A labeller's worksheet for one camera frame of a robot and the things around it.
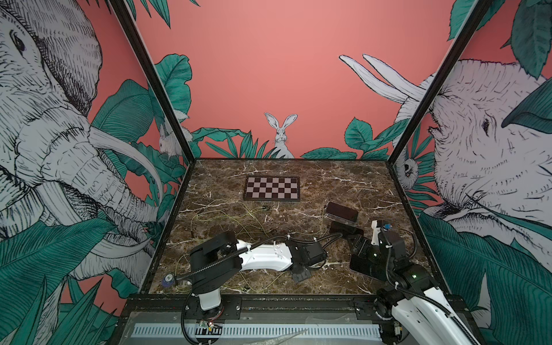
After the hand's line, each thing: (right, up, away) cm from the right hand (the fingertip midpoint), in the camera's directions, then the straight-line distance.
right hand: (351, 236), depth 79 cm
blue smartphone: (+3, +6, +22) cm, 23 cm away
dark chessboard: (-31, +17, +26) cm, 44 cm away
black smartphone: (0, -1, +16) cm, 17 cm away
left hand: (-18, -13, +4) cm, 23 cm away
